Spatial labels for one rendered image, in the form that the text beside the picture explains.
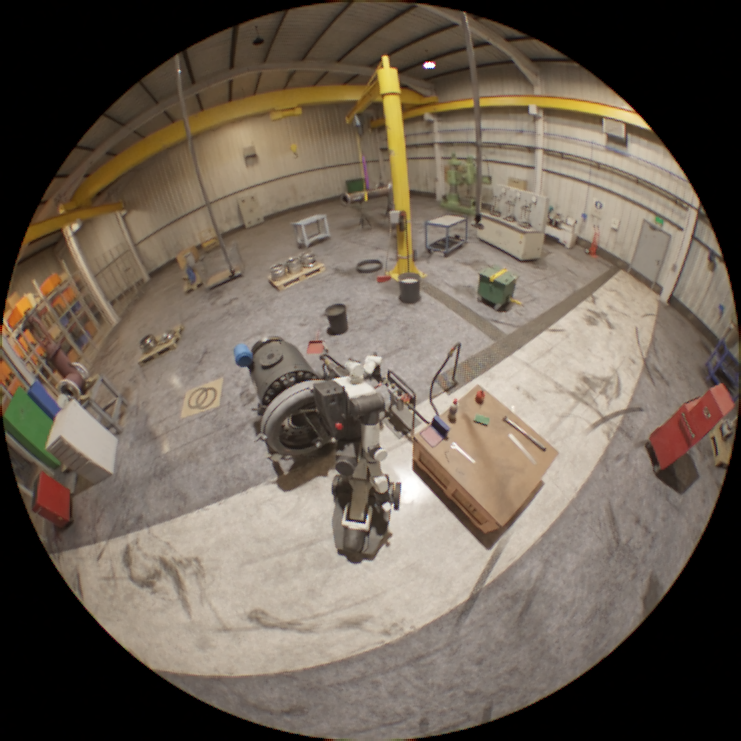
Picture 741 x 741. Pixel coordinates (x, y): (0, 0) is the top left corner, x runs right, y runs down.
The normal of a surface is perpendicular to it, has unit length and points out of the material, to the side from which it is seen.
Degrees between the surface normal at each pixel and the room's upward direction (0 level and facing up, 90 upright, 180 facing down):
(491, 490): 0
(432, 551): 0
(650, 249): 90
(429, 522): 0
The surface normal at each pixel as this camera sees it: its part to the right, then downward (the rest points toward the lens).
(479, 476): -0.11, -0.67
